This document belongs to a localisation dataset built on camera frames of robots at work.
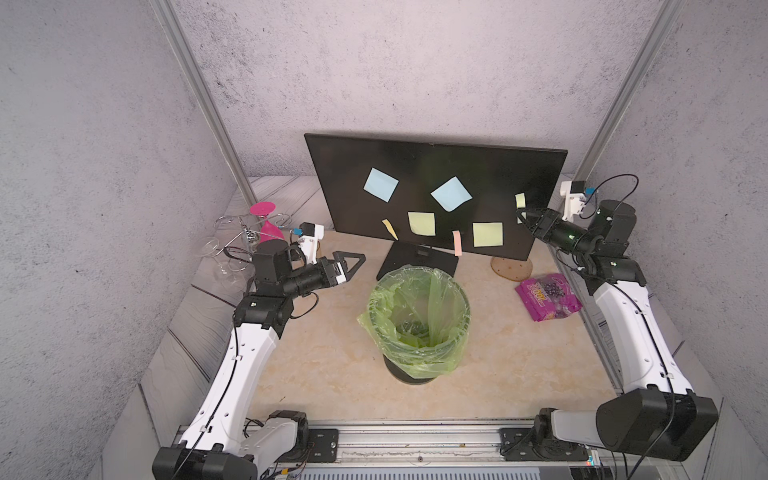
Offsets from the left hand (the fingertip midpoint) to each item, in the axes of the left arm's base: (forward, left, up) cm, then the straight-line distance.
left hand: (359, 262), depth 69 cm
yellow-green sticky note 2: (+13, -34, -5) cm, 36 cm away
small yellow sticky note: (+22, -7, -11) cm, 25 cm away
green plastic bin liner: (-1, -15, -23) cm, 28 cm away
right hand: (+9, -37, +7) cm, 39 cm away
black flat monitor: (+41, -41, -5) cm, 58 cm away
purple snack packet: (+7, -56, -27) cm, 62 cm away
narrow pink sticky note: (+15, -26, -10) cm, 32 cm away
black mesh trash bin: (-1, -16, -23) cm, 28 cm away
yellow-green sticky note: (+19, -16, -6) cm, 26 cm away
